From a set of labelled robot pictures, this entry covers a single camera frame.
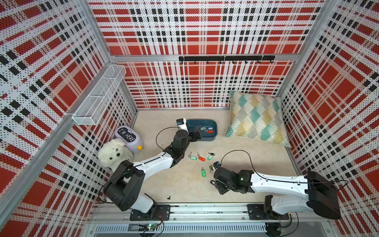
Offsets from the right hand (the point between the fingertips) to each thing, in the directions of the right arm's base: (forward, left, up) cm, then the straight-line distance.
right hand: (221, 184), depth 80 cm
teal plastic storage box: (+43, +11, +1) cm, 44 cm away
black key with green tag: (+19, +5, -4) cm, 20 cm away
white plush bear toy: (+12, +57, +15) cm, 60 cm away
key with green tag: (+17, +16, -3) cm, 24 cm away
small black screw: (-6, +29, -3) cm, 30 cm away
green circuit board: (-19, +36, -1) cm, 41 cm away
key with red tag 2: (+38, +4, -3) cm, 38 cm away
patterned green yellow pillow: (+38, -26, +12) cm, 48 cm away
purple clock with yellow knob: (+26, +55, +8) cm, 62 cm away
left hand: (+28, +14, +15) cm, 35 cm away
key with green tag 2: (+8, +10, -4) cm, 13 cm away
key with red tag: (+17, +11, -3) cm, 21 cm away
